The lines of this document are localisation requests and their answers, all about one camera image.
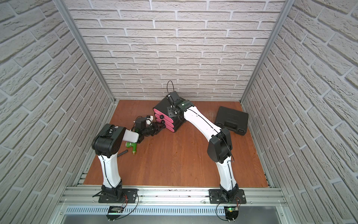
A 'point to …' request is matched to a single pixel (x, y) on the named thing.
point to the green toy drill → (134, 145)
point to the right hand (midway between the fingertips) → (175, 110)
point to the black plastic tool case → (234, 120)
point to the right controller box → (231, 213)
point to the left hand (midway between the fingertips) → (166, 124)
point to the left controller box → (114, 209)
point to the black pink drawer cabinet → (161, 113)
